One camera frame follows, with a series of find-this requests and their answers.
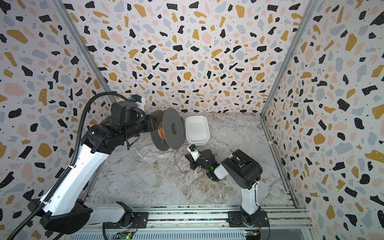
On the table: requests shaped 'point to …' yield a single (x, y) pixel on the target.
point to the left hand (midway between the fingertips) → (156, 115)
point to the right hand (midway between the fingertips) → (183, 153)
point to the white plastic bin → (197, 130)
